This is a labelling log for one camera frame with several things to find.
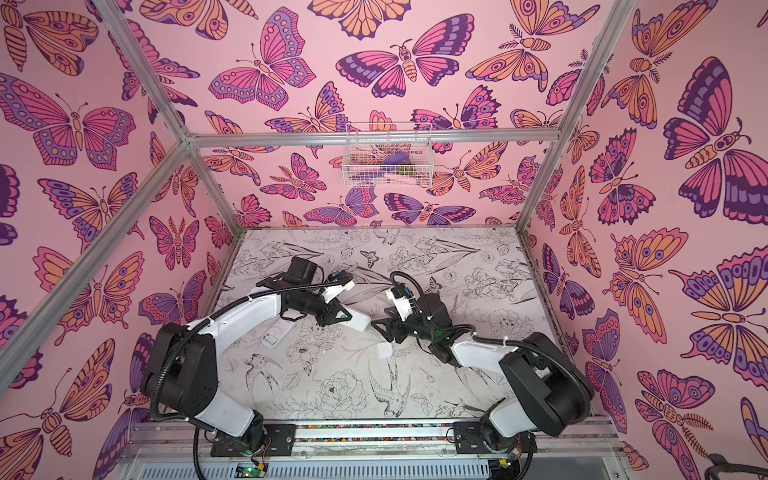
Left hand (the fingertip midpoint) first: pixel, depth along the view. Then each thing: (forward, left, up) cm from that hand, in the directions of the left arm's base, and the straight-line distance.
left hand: (349, 311), depth 85 cm
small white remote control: (-1, -2, -4) cm, 5 cm away
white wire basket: (+45, -11, +21) cm, 51 cm away
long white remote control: (-2, +24, -10) cm, 26 cm away
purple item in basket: (+43, -14, +22) cm, 50 cm away
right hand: (-1, -9, +1) cm, 9 cm away
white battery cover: (-7, -10, -11) cm, 17 cm away
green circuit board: (-36, +23, -13) cm, 45 cm away
